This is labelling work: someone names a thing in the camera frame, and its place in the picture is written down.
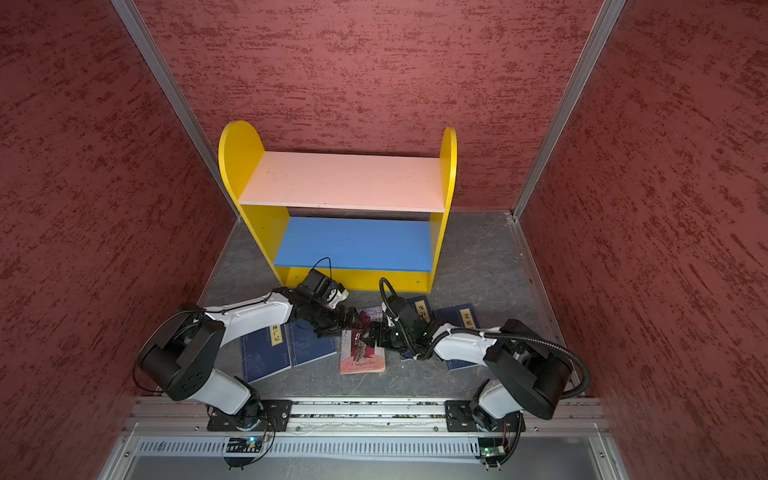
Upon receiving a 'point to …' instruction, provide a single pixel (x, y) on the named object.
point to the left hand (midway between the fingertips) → (352, 335)
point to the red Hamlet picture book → (357, 357)
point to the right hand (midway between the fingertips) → (369, 348)
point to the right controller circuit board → (491, 447)
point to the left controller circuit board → (244, 445)
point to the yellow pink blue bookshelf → (374, 223)
